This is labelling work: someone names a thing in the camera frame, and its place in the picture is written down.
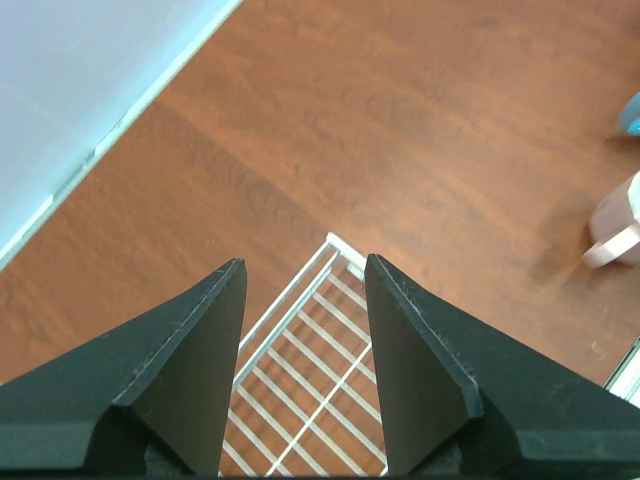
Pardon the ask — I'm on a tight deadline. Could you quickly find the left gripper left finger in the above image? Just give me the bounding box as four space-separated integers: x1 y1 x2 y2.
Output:
1 258 247 478

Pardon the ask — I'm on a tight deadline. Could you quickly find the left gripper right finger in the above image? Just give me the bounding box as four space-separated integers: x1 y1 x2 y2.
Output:
365 254 639 478

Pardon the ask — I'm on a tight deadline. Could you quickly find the pink faceted mug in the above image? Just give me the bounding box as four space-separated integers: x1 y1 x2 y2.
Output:
582 172 639 268

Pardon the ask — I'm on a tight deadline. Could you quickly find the blue bear mug yellow inside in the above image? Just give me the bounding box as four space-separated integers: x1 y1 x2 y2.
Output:
618 93 640 137

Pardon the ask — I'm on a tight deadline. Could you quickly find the white wire dish rack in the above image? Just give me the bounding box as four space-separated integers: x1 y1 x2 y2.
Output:
219 233 388 478

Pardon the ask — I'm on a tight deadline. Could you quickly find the aluminium front rail frame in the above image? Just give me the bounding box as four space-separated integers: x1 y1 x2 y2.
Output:
604 337 640 408

